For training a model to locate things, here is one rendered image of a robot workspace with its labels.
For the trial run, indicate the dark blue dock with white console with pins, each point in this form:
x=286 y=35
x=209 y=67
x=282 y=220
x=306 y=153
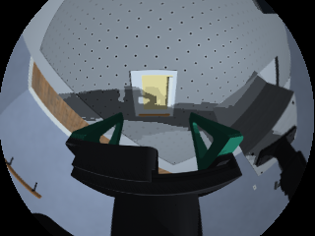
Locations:
x=266 y=8

